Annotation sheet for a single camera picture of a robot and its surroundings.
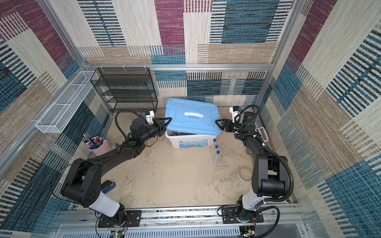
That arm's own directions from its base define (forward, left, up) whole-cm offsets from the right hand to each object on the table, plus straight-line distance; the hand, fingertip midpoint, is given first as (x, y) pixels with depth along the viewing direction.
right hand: (219, 123), depth 88 cm
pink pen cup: (-8, +71, -8) cm, 72 cm away
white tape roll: (-24, -14, -19) cm, 33 cm away
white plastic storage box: (-6, +24, -7) cm, 26 cm away
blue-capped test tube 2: (-14, +3, -3) cm, 15 cm away
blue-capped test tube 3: (-18, +3, -4) cm, 18 cm away
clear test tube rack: (-14, -1, -18) cm, 23 cm away
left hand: (-2, +26, +9) cm, 28 cm away
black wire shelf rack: (+34, +62, +1) cm, 71 cm away
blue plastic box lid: (+3, +15, +2) cm, 16 cm away
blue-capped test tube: (-10, +4, -4) cm, 11 cm away
